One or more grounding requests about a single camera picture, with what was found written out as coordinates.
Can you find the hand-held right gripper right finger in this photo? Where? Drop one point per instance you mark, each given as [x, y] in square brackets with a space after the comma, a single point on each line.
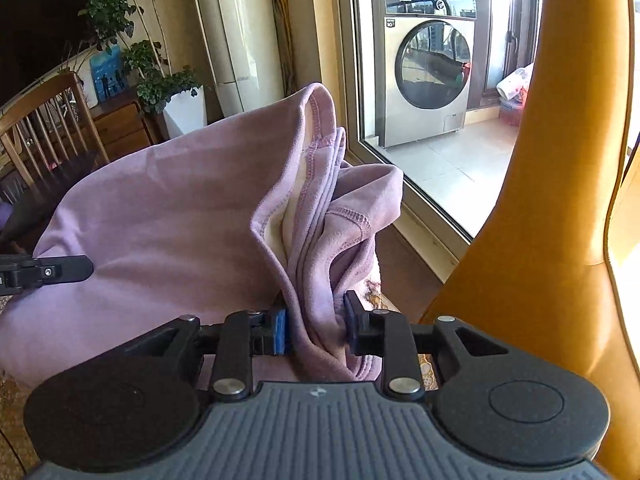
[350, 327]

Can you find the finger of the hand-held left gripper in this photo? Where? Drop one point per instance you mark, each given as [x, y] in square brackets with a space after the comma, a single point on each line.
[60, 269]

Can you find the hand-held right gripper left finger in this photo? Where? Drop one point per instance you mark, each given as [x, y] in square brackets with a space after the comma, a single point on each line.
[280, 330]

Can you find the lilac garment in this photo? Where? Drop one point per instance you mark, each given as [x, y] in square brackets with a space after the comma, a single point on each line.
[150, 210]

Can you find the wooden television stand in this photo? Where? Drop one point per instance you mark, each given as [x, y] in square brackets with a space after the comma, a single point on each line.
[120, 130]

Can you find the wooden chair black seat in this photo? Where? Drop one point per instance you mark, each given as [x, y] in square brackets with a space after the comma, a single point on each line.
[42, 91]

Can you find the blue picture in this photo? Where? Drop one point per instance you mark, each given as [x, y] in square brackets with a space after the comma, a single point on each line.
[107, 77]

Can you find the silver washing machine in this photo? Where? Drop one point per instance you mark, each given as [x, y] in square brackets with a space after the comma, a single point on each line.
[400, 125]

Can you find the tall giraffe plush toy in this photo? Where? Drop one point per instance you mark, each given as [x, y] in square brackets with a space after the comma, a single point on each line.
[550, 210]

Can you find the black flat television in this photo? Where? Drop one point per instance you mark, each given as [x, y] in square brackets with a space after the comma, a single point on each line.
[40, 35]

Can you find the tall potted green plant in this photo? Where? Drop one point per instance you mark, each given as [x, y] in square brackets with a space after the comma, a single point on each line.
[107, 10]

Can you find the pink bucket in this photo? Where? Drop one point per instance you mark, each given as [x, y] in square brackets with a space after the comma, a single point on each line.
[512, 110]

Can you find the white tower air conditioner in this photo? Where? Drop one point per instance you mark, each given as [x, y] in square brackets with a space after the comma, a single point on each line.
[240, 35]

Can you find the sliding door frame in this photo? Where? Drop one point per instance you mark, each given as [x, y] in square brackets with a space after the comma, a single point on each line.
[342, 60]

